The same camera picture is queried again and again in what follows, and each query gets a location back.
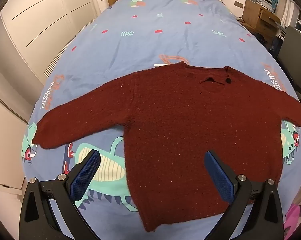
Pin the grey chair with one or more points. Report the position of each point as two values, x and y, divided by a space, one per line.
293 47

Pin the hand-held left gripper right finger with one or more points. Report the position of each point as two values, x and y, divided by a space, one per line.
219 173

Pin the dark red knit sweater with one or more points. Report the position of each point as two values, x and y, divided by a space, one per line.
180 120

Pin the grey wall switch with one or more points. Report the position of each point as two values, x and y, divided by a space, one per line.
238 4

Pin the white label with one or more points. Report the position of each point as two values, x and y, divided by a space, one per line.
160 65

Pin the white wardrobe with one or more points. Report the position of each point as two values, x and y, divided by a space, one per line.
40 17

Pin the blue printed bed sheet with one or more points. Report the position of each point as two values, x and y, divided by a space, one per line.
150 40

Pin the wooden shelf desk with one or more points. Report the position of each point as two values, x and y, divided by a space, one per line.
255 12

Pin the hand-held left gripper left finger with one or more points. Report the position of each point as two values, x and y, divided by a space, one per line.
86 173

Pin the pink object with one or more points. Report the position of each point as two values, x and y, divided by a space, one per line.
294 220

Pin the dark bag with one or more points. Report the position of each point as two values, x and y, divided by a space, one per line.
274 45

